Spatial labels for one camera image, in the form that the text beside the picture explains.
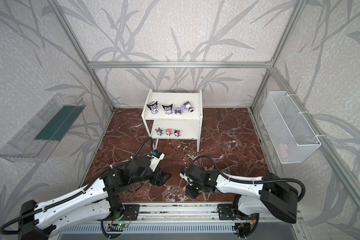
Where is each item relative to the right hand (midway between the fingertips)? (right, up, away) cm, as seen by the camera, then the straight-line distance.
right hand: (186, 187), depth 80 cm
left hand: (-9, +12, -6) cm, 16 cm away
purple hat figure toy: (+1, +44, -7) cm, 44 cm away
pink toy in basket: (+48, +21, -6) cm, 53 cm away
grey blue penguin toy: (-15, +30, +3) cm, 34 cm away
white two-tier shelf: (-7, +39, -8) cm, 40 cm away
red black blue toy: (-5, +29, +3) cm, 30 cm away
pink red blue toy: (-10, +30, +3) cm, 32 cm away
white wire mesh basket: (+44, +30, -18) cm, 56 cm away
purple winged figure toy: (-4, +40, -11) cm, 42 cm away
